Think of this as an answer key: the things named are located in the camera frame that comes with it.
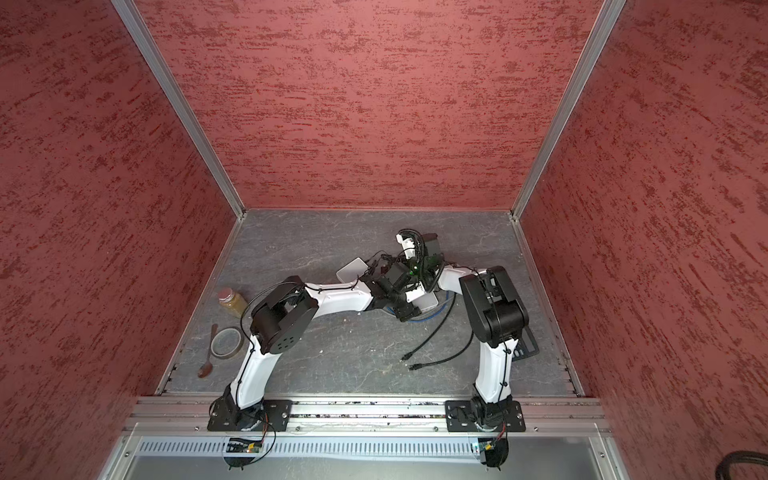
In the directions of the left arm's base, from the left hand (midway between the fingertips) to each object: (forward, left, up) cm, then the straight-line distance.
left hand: (412, 304), depth 95 cm
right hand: (+10, +9, +6) cm, 14 cm away
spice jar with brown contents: (-5, +54, +9) cm, 55 cm away
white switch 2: (-3, -2, +9) cm, 10 cm away
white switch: (+9, +21, +5) cm, 23 cm away
